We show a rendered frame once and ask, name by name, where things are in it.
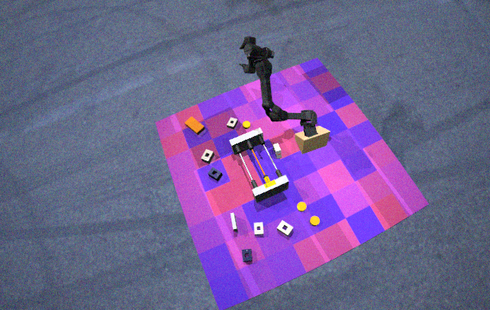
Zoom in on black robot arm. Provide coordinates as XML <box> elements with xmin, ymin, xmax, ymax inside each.
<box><xmin>243</xmin><ymin>44</ymin><xmax>318</xmax><ymax>137</ymax></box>

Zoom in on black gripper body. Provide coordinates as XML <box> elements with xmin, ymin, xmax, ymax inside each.
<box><xmin>244</xmin><ymin>37</ymin><xmax>256</xmax><ymax>74</ymax></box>

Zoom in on white cylinder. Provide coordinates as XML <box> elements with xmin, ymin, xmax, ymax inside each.
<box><xmin>230</xmin><ymin>213</ymin><xmax>238</xmax><ymax>232</ymax></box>

